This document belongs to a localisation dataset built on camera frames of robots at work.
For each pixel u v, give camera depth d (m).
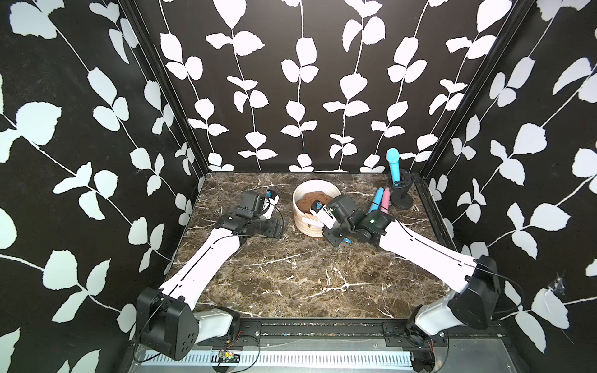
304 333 0.75
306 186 0.93
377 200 1.07
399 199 1.11
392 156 0.86
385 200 1.07
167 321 0.39
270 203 0.68
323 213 0.66
